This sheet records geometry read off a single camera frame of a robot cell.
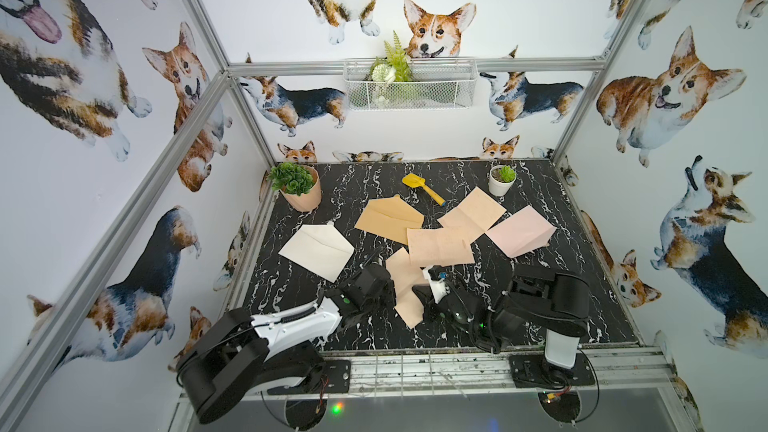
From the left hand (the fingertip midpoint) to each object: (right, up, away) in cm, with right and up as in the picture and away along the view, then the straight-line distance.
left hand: (400, 286), depth 86 cm
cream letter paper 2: (+13, +10, +12) cm, 20 cm away
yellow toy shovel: (+5, +31, +28) cm, 42 cm away
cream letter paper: (+25, +18, +19) cm, 36 cm away
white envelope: (-26, +9, +11) cm, 30 cm away
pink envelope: (+41, +14, +16) cm, 46 cm away
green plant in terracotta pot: (-32, +30, +9) cm, 44 cm away
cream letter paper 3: (+1, +1, +7) cm, 7 cm away
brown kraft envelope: (-4, +18, +18) cm, 26 cm away
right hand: (+3, -1, -1) cm, 4 cm away
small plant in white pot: (+35, +31, +18) cm, 50 cm away
